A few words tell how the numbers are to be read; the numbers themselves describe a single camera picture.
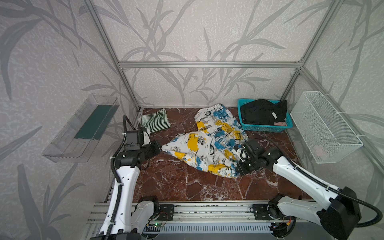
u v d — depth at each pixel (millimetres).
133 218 512
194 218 735
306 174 464
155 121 1083
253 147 621
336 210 378
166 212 728
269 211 667
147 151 620
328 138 628
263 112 1050
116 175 445
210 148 927
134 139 550
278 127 990
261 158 583
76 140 649
